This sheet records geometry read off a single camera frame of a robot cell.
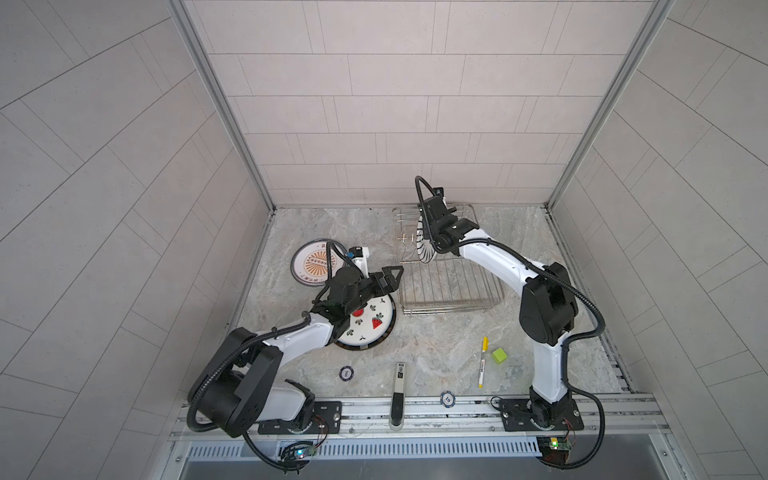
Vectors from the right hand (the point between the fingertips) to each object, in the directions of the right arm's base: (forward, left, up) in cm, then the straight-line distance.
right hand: (434, 220), depth 93 cm
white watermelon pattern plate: (-27, +21, -13) cm, 37 cm away
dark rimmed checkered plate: (-33, +21, -14) cm, 42 cm away
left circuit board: (-56, +37, -13) cm, 68 cm away
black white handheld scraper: (-47, +15, -12) cm, 51 cm away
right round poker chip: (-47, +2, -16) cm, 49 cm away
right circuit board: (-58, -21, -17) cm, 64 cm away
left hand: (-17, +11, -1) cm, 21 cm away
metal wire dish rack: (-15, -2, -14) cm, 21 cm away
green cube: (-38, -13, -14) cm, 42 cm away
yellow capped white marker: (-35, -11, -16) cm, 40 cm away
